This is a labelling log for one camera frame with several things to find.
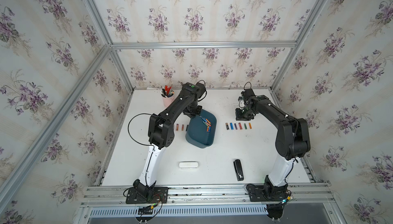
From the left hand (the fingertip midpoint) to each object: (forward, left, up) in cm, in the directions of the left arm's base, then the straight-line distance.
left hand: (195, 117), depth 91 cm
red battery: (-1, -30, -9) cm, 31 cm away
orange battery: (0, +12, -10) cm, 16 cm away
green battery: (0, -33, -9) cm, 34 cm away
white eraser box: (-26, +4, -7) cm, 27 cm away
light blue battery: (0, -24, -9) cm, 26 cm away
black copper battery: (0, -21, -9) cm, 23 cm away
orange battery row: (-1, -36, -9) cm, 37 cm away
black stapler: (-28, -23, -7) cm, 37 cm away
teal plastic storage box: (-3, -4, -9) cm, 10 cm away
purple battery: (0, -27, -9) cm, 28 cm away
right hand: (+1, -28, -2) cm, 28 cm away
